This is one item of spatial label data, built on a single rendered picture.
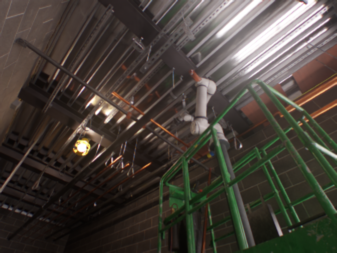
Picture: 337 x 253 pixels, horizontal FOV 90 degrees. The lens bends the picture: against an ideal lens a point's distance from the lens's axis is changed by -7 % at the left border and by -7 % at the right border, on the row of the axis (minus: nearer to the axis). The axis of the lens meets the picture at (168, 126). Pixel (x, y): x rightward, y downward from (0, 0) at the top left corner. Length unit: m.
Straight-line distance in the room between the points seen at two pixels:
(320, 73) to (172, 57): 2.15
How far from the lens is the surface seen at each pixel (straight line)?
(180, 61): 2.28
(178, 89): 1.71
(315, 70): 3.26
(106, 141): 3.23
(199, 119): 1.89
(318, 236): 0.90
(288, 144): 1.03
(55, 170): 4.79
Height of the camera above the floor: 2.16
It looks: 49 degrees up
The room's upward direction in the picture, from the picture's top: straight up
